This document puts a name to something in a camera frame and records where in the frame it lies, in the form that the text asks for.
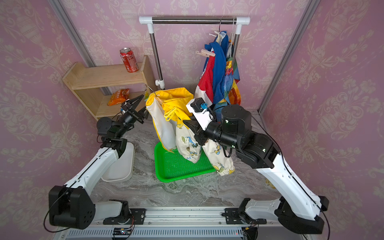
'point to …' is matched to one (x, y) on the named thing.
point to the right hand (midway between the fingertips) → (188, 117)
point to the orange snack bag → (119, 96)
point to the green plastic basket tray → (170, 166)
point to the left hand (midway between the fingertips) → (148, 100)
